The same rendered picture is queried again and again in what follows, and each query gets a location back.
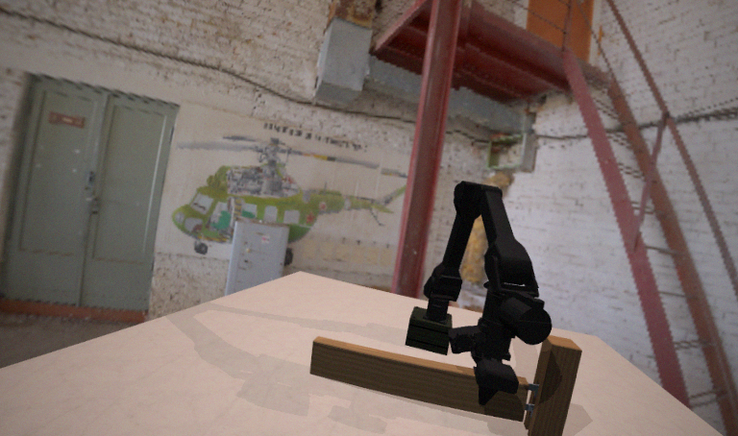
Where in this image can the brown wooden rail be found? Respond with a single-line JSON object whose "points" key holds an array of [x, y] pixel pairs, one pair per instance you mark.
{"points": [[415, 378]]}

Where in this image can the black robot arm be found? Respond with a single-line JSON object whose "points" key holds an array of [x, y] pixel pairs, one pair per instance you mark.
{"points": [[506, 261]]}

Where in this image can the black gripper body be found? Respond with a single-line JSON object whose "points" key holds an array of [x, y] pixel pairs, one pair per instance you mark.
{"points": [[491, 372]]}

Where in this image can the brown wooden post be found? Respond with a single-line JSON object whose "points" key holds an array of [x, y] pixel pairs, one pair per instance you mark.
{"points": [[556, 375]]}

